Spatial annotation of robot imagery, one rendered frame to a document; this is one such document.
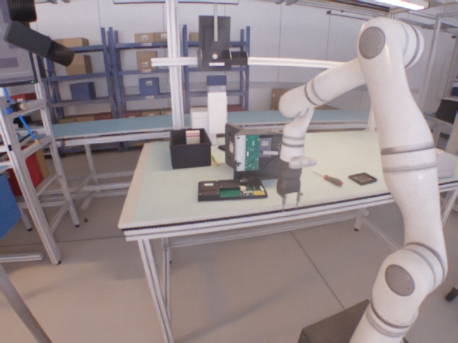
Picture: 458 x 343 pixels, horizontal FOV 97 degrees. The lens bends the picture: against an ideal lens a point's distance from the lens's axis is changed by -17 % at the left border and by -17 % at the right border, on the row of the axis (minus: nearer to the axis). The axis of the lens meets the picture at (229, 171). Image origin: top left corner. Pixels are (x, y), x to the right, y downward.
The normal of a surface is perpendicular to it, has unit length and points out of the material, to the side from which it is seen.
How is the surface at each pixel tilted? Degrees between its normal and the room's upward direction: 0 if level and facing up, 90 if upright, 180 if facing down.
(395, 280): 91
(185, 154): 90
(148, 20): 90
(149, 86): 90
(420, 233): 106
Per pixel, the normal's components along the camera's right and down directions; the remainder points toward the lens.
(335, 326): 0.00, -0.91
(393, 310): -0.87, 0.22
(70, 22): 0.22, 0.40
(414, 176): -0.49, 0.15
